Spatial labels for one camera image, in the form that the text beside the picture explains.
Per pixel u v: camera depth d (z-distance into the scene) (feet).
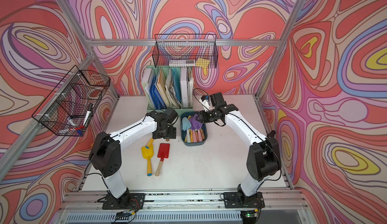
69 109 2.42
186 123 3.24
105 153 1.53
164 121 2.13
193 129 3.22
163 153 2.97
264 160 1.51
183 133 3.12
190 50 3.14
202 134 3.13
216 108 2.14
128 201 2.36
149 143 2.99
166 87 3.05
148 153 2.92
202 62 2.98
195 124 3.23
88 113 2.26
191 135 3.06
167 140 3.05
